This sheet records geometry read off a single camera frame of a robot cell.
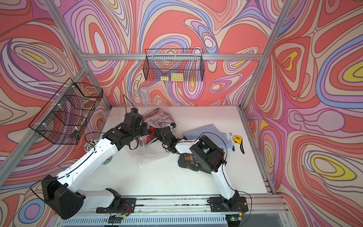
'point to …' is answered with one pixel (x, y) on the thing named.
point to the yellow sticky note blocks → (175, 76)
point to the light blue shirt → (211, 131)
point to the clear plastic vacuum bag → (150, 149)
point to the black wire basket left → (63, 119)
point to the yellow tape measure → (238, 139)
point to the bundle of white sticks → (90, 144)
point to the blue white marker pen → (233, 147)
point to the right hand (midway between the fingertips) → (157, 136)
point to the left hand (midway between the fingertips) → (148, 126)
